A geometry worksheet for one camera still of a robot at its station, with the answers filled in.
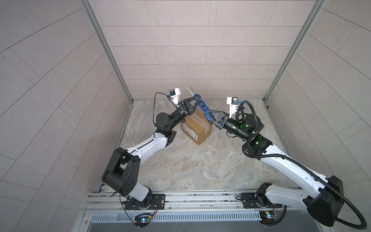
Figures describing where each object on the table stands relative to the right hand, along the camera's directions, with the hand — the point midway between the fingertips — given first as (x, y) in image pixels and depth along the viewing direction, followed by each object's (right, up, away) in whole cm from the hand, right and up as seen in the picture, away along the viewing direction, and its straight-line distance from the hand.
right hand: (205, 114), depth 61 cm
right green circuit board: (+30, -49, +7) cm, 58 cm away
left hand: (0, +6, 0) cm, 6 cm away
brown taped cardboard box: (-3, -8, +23) cm, 24 cm away
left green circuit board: (-29, -48, +3) cm, 56 cm away
